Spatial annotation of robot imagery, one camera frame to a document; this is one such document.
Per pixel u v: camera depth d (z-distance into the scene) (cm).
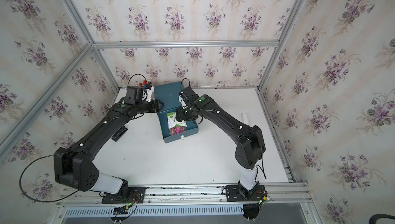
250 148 45
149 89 74
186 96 63
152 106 73
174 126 82
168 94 87
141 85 108
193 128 74
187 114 70
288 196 73
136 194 73
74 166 40
